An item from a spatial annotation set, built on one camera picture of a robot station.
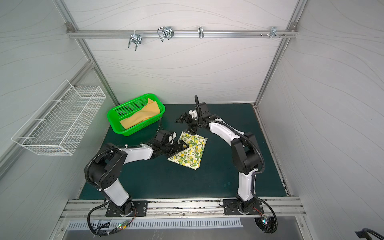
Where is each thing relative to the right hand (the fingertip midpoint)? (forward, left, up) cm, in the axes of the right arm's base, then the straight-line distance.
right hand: (180, 122), depth 87 cm
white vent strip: (-47, -9, -18) cm, 51 cm away
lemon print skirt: (-15, -7, -15) cm, 22 cm away
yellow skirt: (+22, +28, -14) cm, 38 cm away
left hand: (-10, -4, -13) cm, 17 cm away
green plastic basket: (+20, +44, -12) cm, 49 cm away
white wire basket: (-17, +53, +15) cm, 58 cm away
